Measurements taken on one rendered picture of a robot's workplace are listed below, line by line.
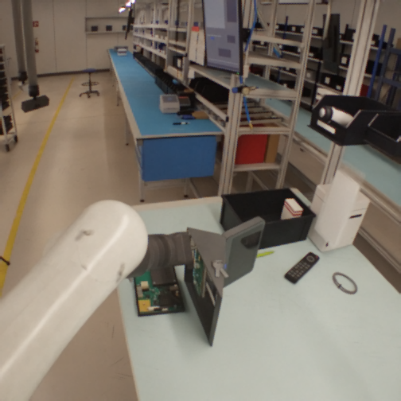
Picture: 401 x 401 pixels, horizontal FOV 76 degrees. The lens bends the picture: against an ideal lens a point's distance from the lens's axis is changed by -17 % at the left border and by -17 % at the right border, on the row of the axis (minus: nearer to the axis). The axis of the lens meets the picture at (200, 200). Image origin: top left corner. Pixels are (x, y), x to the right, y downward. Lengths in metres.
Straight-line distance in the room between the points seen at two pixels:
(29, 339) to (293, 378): 0.64
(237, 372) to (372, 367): 0.37
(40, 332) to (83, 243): 0.12
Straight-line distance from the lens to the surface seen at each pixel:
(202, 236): 0.76
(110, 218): 0.38
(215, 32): 1.86
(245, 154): 2.53
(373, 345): 0.96
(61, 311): 0.33
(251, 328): 0.85
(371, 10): 1.18
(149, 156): 2.24
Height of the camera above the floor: 1.69
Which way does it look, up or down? 32 degrees down
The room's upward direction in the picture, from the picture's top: 5 degrees clockwise
